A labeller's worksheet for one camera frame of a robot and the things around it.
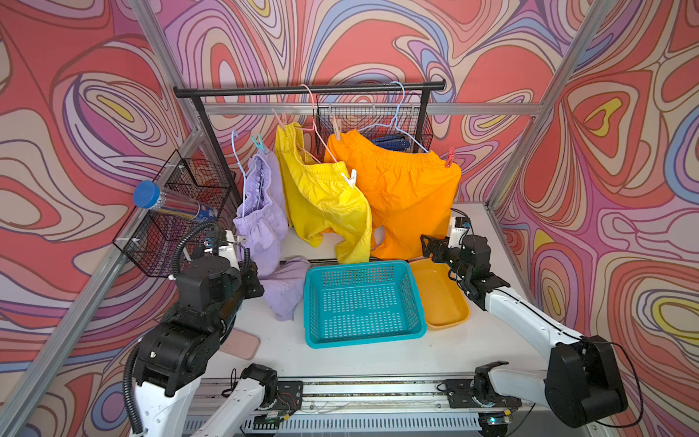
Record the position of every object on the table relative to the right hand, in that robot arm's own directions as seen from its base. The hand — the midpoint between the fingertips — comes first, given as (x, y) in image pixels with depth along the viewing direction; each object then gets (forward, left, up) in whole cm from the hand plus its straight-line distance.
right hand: (432, 243), depth 85 cm
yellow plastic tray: (-14, -5, -16) cm, 21 cm away
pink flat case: (-24, +61, -16) cm, 67 cm away
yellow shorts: (+7, +35, +15) cm, 38 cm away
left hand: (-17, +47, +19) cm, 54 cm away
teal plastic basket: (-11, +23, -17) cm, 31 cm away
